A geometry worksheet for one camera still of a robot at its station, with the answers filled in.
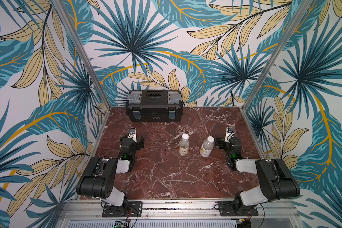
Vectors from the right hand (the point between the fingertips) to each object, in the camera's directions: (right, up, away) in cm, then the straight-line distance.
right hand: (226, 135), depth 93 cm
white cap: (-14, -2, -12) cm, 19 cm away
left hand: (-60, -1, 0) cm, 60 cm away
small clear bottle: (-28, -6, -3) cm, 28 cm away
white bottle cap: (-28, 0, -13) cm, 31 cm away
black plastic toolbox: (-48, +20, +6) cm, 52 cm away
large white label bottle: (-14, -7, -7) cm, 17 cm away
